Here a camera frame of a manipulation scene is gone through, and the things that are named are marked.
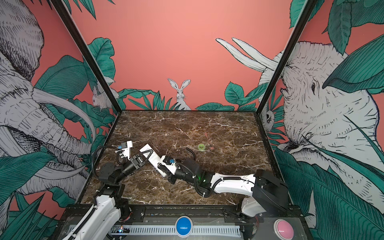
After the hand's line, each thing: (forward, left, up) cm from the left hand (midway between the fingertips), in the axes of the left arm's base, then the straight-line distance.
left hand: (152, 152), depth 69 cm
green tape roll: (+16, -25, -24) cm, 39 cm away
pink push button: (-31, -62, -23) cm, 73 cm away
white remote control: (-2, 0, -3) cm, 3 cm away
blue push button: (-28, -14, -24) cm, 39 cm away
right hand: (-6, -3, -3) cm, 7 cm away
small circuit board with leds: (-28, +16, -24) cm, 40 cm away
